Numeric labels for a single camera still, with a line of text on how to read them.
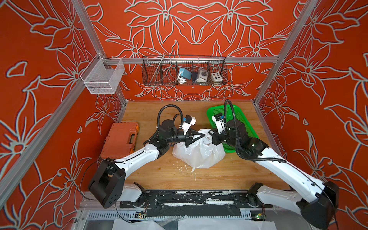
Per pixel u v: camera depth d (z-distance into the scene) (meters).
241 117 0.99
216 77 0.95
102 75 0.93
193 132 0.67
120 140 0.93
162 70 1.00
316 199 0.39
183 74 0.85
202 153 0.73
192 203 0.73
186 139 0.63
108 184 0.41
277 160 0.46
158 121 0.58
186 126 0.63
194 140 0.68
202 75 0.91
